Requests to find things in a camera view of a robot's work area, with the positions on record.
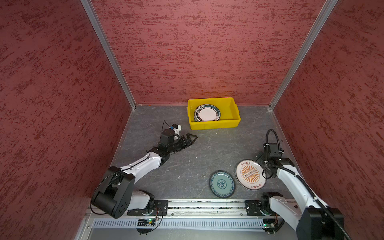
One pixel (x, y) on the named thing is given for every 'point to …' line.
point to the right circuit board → (268, 223)
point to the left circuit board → (146, 222)
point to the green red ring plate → (207, 112)
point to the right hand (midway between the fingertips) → (261, 164)
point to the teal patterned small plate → (222, 184)
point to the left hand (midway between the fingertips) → (193, 142)
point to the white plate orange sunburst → (250, 174)
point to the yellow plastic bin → (229, 114)
